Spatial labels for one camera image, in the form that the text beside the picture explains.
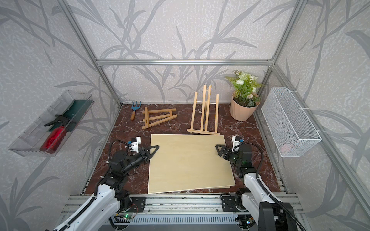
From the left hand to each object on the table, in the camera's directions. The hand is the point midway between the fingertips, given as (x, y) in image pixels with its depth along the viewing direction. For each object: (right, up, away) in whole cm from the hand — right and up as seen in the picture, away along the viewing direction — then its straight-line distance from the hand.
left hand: (159, 149), depth 74 cm
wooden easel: (-17, +15, +32) cm, 40 cm away
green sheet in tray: (-39, +19, -6) cm, 44 cm away
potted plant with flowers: (+56, +31, +31) cm, 71 cm away
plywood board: (+35, -22, +4) cm, 42 cm away
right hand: (+33, -1, +12) cm, 35 cm away
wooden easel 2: (+24, +26, +11) cm, 37 cm away
